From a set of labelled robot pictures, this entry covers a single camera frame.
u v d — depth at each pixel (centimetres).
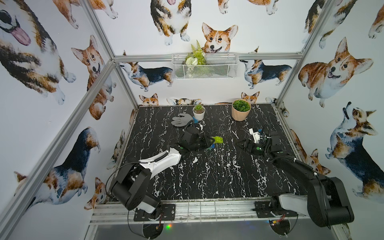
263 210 73
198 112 107
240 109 104
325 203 42
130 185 43
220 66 92
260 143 78
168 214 74
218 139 84
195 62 82
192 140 66
